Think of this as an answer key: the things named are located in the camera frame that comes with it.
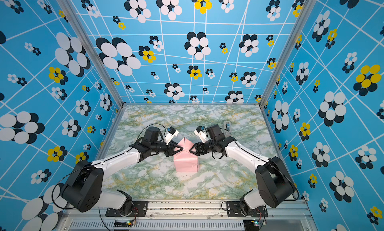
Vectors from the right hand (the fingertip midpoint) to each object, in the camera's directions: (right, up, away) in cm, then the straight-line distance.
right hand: (195, 149), depth 84 cm
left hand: (-8, +2, -1) cm, 8 cm away
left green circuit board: (-35, -34, -12) cm, 50 cm away
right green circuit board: (+27, -33, -14) cm, 45 cm away
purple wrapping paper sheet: (-6, -5, -4) cm, 9 cm away
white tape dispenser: (+22, +13, +17) cm, 30 cm away
